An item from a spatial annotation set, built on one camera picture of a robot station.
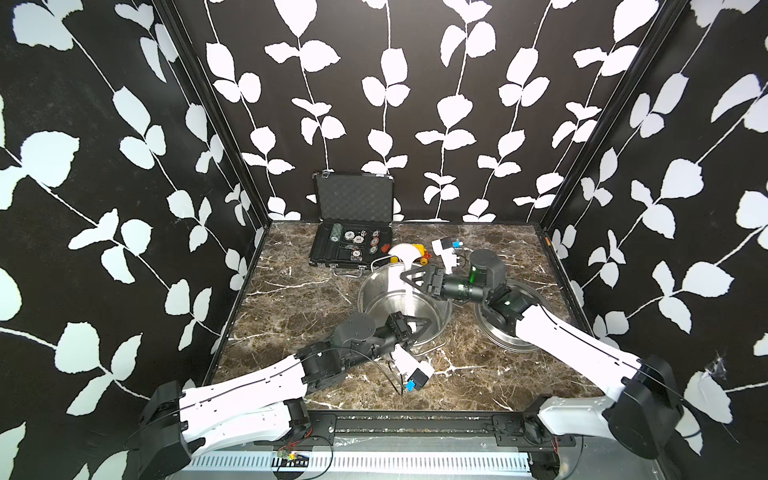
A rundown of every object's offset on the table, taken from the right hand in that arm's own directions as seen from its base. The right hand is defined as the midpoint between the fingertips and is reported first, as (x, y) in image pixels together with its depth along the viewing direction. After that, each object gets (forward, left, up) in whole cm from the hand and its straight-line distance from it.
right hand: (404, 277), depth 69 cm
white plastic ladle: (+9, -1, -1) cm, 9 cm away
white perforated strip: (-33, +12, -29) cm, 46 cm away
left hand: (-7, -5, -1) cm, 9 cm away
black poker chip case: (+44, +19, -22) cm, 53 cm away
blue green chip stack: (+39, +26, -26) cm, 53 cm away
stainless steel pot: (+4, +5, -14) cm, 15 cm away
